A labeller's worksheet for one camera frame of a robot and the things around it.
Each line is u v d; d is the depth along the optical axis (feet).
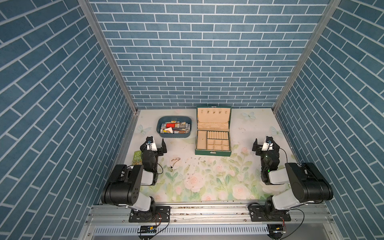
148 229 2.36
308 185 1.47
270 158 2.27
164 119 3.62
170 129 3.34
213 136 3.24
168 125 3.55
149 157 2.24
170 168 2.94
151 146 2.49
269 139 2.51
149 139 2.48
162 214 2.39
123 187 1.45
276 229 2.32
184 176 2.84
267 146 2.50
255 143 2.79
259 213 2.41
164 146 2.75
